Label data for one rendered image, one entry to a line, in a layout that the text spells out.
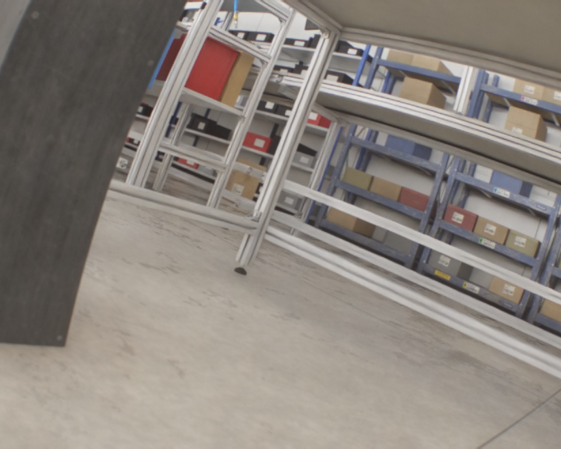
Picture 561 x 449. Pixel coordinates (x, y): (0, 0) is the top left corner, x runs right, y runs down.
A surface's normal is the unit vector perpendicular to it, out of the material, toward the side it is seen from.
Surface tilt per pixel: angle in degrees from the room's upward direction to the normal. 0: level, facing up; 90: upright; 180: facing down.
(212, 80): 90
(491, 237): 90
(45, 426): 0
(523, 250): 90
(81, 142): 90
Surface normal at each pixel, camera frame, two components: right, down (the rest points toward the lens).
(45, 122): 0.75, 0.33
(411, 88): -0.65, -0.18
